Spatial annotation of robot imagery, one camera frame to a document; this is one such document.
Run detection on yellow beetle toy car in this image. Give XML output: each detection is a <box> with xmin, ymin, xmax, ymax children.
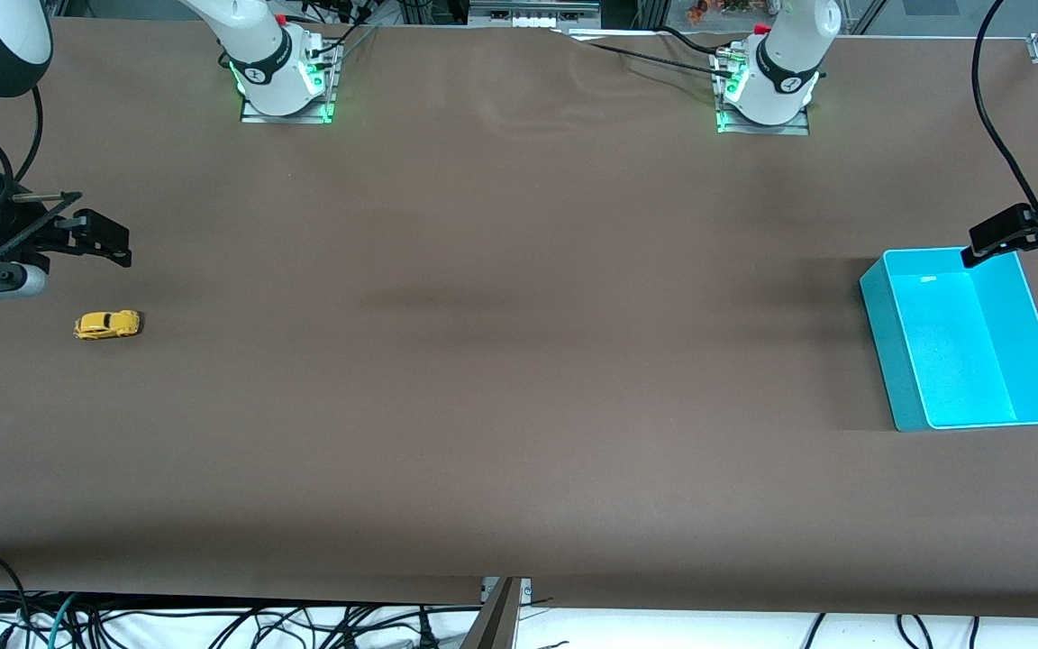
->
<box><xmin>74</xmin><ymin>309</ymin><xmax>142</xmax><ymax>341</ymax></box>

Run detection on turquoise plastic bin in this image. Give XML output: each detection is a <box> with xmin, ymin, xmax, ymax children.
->
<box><xmin>860</xmin><ymin>245</ymin><xmax>1038</xmax><ymax>433</ymax></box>

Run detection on orange background objects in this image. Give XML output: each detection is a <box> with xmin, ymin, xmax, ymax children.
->
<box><xmin>688</xmin><ymin>0</ymin><xmax>772</xmax><ymax>17</ymax></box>

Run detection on brown table cover sheet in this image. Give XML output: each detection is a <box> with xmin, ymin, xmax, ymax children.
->
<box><xmin>0</xmin><ymin>16</ymin><xmax>1038</xmax><ymax>619</ymax></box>

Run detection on white background device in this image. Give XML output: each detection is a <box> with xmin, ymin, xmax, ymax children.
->
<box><xmin>468</xmin><ymin>0</ymin><xmax>603</xmax><ymax>30</ymax></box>

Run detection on brown metal bar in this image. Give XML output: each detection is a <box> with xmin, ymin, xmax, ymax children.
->
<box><xmin>460</xmin><ymin>577</ymin><xmax>522</xmax><ymax>649</ymax></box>

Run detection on silver table edge plate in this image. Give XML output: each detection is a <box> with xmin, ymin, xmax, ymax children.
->
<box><xmin>481</xmin><ymin>577</ymin><xmax>533</xmax><ymax>603</ymax></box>

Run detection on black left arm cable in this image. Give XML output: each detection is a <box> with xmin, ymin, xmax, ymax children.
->
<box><xmin>972</xmin><ymin>0</ymin><xmax>1038</xmax><ymax>215</ymax></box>

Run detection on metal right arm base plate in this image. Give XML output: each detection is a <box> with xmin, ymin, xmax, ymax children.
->
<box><xmin>240</xmin><ymin>41</ymin><xmax>336</xmax><ymax>124</ymax></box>

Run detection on black base cable bundle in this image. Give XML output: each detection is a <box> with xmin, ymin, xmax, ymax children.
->
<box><xmin>285</xmin><ymin>0</ymin><xmax>385</xmax><ymax>69</ymax></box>

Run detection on green floor cable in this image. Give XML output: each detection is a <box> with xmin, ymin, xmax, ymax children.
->
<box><xmin>46</xmin><ymin>593</ymin><xmax>80</xmax><ymax>649</ymax></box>

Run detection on short black table cable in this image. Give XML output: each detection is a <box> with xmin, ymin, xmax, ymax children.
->
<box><xmin>661</xmin><ymin>25</ymin><xmax>736</xmax><ymax>57</ymax></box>

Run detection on black floor cable loop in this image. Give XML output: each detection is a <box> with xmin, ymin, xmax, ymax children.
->
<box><xmin>896</xmin><ymin>615</ymin><xmax>936</xmax><ymax>649</ymax></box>

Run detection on long black table cable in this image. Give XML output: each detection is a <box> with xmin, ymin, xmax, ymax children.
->
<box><xmin>555</xmin><ymin>29</ymin><xmax>736</xmax><ymax>80</ymax></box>

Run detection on tangled black floor cables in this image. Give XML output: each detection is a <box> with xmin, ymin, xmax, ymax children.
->
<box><xmin>77</xmin><ymin>599</ymin><xmax>484</xmax><ymax>649</ymax></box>

